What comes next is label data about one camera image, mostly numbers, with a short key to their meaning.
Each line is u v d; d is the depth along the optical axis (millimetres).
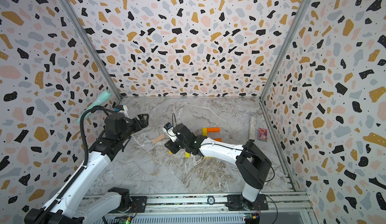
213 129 1034
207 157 587
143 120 700
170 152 760
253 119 1059
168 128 715
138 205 731
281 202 763
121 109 669
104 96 764
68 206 389
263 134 997
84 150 475
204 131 1010
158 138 960
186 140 634
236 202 744
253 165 454
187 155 900
